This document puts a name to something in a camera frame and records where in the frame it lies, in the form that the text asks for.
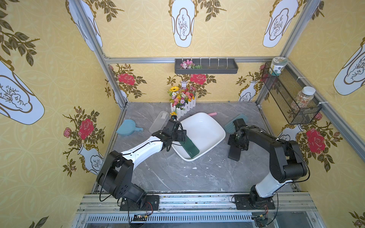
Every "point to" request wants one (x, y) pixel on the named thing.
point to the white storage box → (203, 131)
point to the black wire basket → (285, 88)
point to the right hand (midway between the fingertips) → (237, 143)
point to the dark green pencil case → (189, 147)
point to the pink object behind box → (213, 114)
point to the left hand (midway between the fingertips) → (173, 131)
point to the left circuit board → (139, 217)
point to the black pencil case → (234, 153)
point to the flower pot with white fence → (181, 99)
